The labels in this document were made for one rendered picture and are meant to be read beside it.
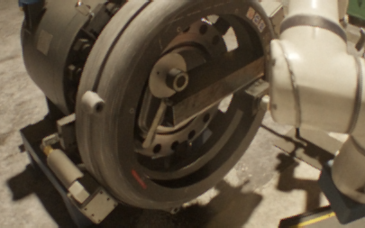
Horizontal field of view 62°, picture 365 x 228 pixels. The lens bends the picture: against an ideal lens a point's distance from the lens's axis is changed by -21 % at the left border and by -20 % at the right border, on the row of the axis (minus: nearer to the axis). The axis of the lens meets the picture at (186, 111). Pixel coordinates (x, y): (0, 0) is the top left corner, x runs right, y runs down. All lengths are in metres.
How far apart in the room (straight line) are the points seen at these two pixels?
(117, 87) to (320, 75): 0.44
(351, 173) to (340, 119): 0.15
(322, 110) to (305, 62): 0.08
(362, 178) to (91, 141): 0.63
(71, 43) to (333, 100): 0.81
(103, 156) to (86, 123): 0.09
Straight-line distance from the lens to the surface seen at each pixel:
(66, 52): 1.14
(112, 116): 0.83
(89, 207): 0.98
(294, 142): 1.93
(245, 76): 1.10
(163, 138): 1.17
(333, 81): 0.60
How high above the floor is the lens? 1.16
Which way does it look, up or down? 33 degrees down
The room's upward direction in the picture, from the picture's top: 1 degrees counter-clockwise
